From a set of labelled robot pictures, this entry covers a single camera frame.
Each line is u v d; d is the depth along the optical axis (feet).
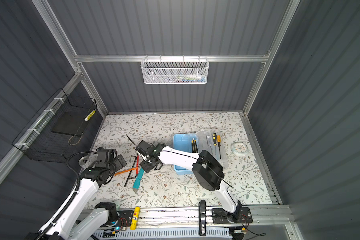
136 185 2.77
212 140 2.97
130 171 2.92
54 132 2.40
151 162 2.03
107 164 2.05
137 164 3.05
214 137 2.97
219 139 2.93
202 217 2.31
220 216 2.37
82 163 2.59
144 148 2.20
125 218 2.38
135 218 2.37
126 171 2.92
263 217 2.46
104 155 2.03
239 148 3.16
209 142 2.92
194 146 2.99
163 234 2.53
